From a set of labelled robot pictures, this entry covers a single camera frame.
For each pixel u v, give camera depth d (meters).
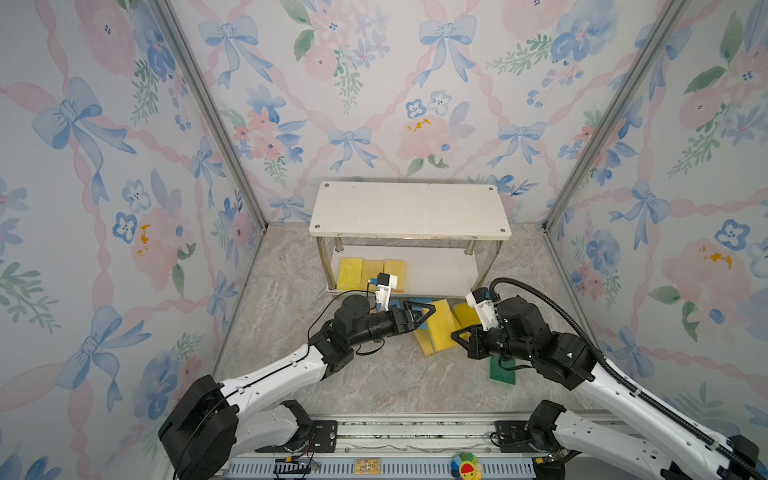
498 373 0.82
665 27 0.71
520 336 0.54
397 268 0.98
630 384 0.45
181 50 0.74
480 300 0.64
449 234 0.72
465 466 0.69
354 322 0.57
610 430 0.55
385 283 0.69
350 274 0.96
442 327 0.71
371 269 0.97
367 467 0.69
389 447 0.73
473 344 0.61
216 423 0.40
